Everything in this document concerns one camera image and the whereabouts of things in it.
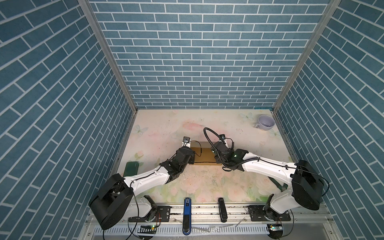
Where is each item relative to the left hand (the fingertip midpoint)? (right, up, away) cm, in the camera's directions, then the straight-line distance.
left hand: (192, 150), depth 86 cm
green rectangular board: (-37, -11, +2) cm, 39 cm away
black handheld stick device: (+16, -28, -12) cm, 34 cm away
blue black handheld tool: (-2, -31, -13) cm, 34 cm away
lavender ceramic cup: (+53, +16, +24) cm, 61 cm away
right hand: (+15, -1, 0) cm, 15 cm away
